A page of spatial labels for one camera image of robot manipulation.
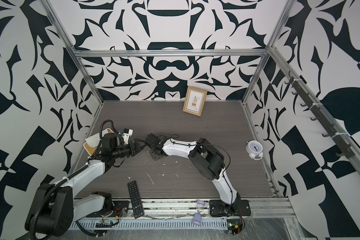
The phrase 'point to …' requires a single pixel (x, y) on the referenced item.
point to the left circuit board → (104, 223)
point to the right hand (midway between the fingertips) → (156, 152)
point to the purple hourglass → (197, 217)
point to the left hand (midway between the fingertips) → (146, 142)
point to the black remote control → (137, 207)
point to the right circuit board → (234, 226)
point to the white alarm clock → (254, 149)
